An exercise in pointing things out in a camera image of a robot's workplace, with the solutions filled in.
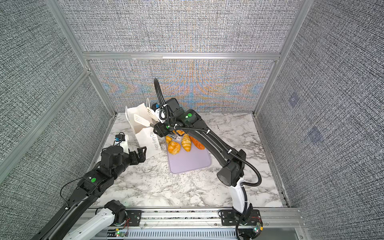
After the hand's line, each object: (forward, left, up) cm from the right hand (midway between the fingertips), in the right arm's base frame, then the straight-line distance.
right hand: (159, 126), depth 76 cm
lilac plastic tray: (-5, -13, -27) cm, 30 cm away
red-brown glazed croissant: (+6, -20, -24) cm, 32 cm away
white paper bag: (0, +8, -7) cm, 11 cm away
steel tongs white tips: (-2, +5, +5) cm, 7 cm away
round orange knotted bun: (+3, -5, -23) cm, 24 cm away
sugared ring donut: (-8, -12, +5) cm, 15 cm away
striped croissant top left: (+10, 0, -24) cm, 26 cm away
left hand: (-10, +9, -5) cm, 14 cm away
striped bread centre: (+7, -13, -24) cm, 28 cm away
